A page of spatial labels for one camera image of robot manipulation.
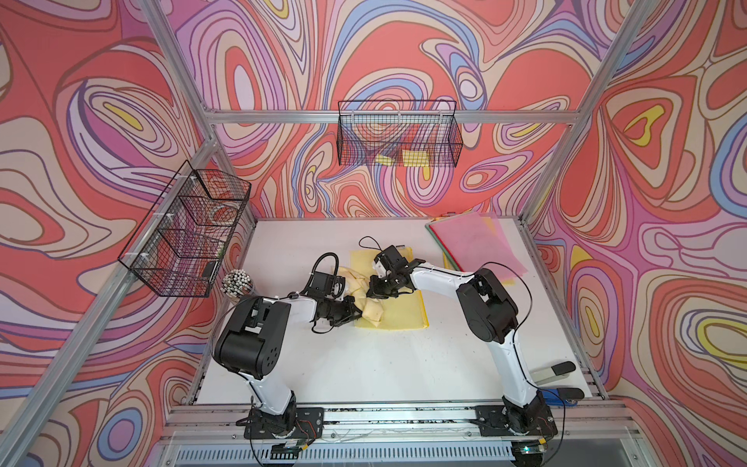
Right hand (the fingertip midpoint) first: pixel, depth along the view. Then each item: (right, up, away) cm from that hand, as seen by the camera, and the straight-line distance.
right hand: (370, 300), depth 97 cm
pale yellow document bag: (+11, -3, -4) cm, 12 cm away
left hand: (-1, -4, -5) cm, 6 cm away
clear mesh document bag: (+30, +23, +18) cm, 42 cm away
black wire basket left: (-49, +18, -23) cm, 57 cm away
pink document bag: (+42, +21, +15) cm, 50 cm away
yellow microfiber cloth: (-4, +5, -1) cm, 7 cm away
